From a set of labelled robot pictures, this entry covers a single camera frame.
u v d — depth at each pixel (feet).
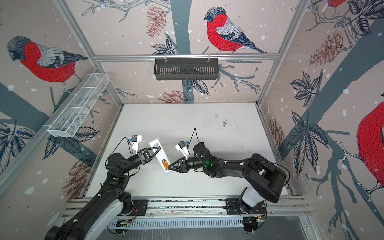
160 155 2.34
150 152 2.33
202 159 2.12
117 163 1.91
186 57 3.06
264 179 1.44
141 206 2.41
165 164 2.38
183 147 2.34
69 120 2.34
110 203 1.83
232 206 2.39
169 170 2.34
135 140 2.28
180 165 2.25
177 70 3.51
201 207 2.47
